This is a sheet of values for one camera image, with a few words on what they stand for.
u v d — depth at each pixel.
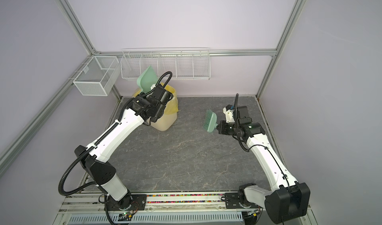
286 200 0.38
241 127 0.56
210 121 0.85
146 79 0.72
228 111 0.71
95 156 0.42
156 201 0.75
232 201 0.74
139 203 0.73
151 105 0.52
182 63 0.97
